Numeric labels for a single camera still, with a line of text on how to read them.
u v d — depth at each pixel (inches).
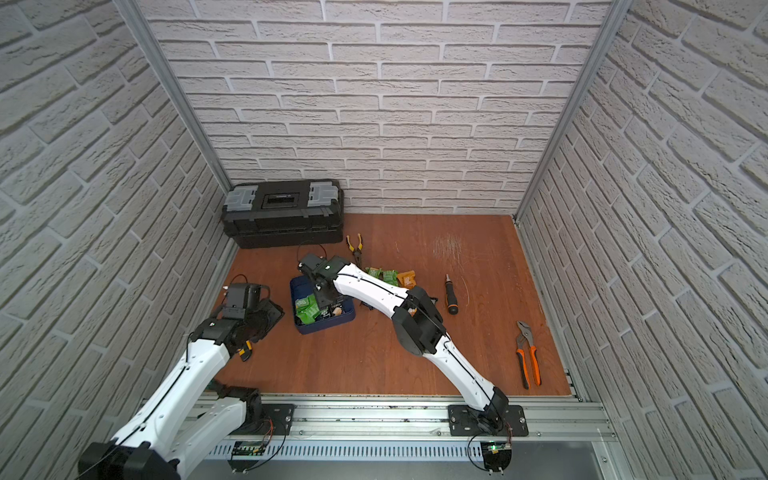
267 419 28.6
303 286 38.4
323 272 26.4
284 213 38.6
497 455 27.6
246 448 28.6
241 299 24.2
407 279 39.3
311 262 28.6
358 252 42.2
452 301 36.9
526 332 34.6
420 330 22.7
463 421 29.1
